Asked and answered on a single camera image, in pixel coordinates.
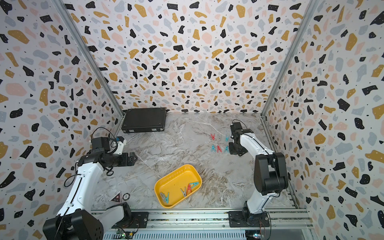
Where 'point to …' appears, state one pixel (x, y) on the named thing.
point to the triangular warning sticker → (117, 198)
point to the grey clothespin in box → (184, 192)
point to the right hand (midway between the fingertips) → (237, 151)
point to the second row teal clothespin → (213, 148)
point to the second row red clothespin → (218, 148)
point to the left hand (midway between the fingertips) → (128, 157)
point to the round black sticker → (126, 196)
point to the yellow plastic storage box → (173, 182)
